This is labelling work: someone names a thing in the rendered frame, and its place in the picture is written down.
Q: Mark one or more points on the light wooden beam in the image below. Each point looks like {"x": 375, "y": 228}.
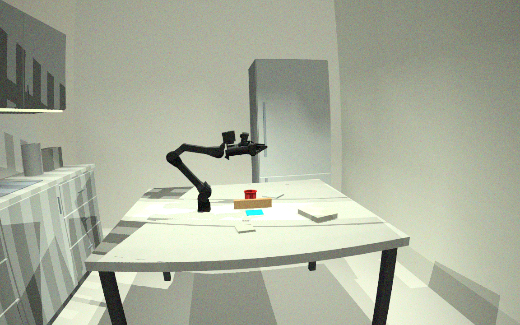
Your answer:
{"x": 252, "y": 203}

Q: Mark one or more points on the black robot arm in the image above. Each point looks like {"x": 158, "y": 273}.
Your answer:
{"x": 204, "y": 189}

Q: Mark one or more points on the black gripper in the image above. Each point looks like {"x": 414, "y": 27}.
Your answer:
{"x": 251, "y": 149}

